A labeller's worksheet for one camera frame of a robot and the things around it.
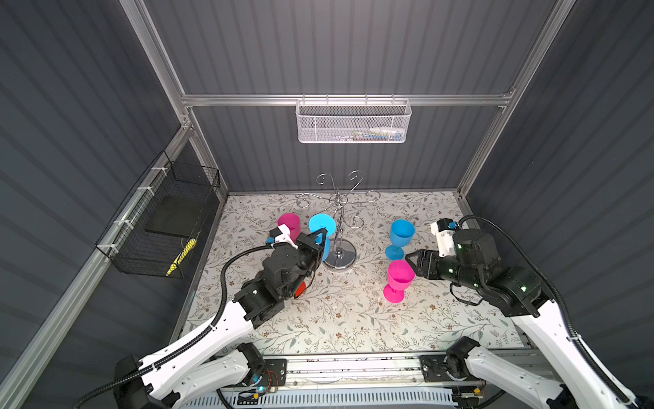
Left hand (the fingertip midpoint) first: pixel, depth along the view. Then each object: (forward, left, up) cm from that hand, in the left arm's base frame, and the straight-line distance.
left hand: (332, 233), depth 64 cm
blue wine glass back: (+16, -25, -22) cm, 37 cm away
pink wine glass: (+19, +14, -20) cm, 31 cm away
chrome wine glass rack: (+14, -4, -33) cm, 36 cm away
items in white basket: (+43, -16, +1) cm, 46 cm away
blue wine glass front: (+6, +4, -2) cm, 7 cm away
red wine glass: (-1, +11, -32) cm, 34 cm away
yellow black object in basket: (+2, +40, -8) cm, 41 cm away
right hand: (-4, -23, -6) cm, 24 cm away
